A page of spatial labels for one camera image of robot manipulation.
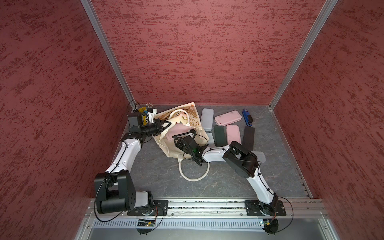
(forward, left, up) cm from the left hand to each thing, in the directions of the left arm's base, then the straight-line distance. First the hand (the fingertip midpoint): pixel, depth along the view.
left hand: (170, 126), depth 80 cm
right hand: (+1, -1, -19) cm, 19 cm away
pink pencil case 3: (+8, -40, -20) cm, 45 cm away
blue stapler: (+23, -53, -20) cm, 61 cm away
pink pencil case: (+10, -1, -16) cm, 18 cm away
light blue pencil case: (+2, -25, -21) cm, 32 cm away
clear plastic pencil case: (-7, -55, -22) cm, 60 cm away
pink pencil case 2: (+23, -38, -21) cm, 49 cm away
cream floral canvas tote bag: (+7, -9, +1) cm, 12 cm away
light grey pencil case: (+22, -22, -20) cm, 37 cm away
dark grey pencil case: (+3, -49, -21) cm, 54 cm away
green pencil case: (+8, -31, -23) cm, 39 cm away
